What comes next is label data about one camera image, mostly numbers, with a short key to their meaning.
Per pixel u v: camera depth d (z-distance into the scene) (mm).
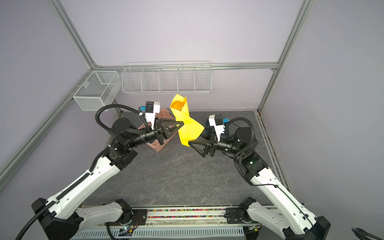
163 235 771
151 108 475
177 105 509
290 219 408
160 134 490
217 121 487
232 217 706
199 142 507
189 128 526
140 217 738
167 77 986
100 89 1031
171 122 523
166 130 519
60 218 389
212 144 492
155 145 916
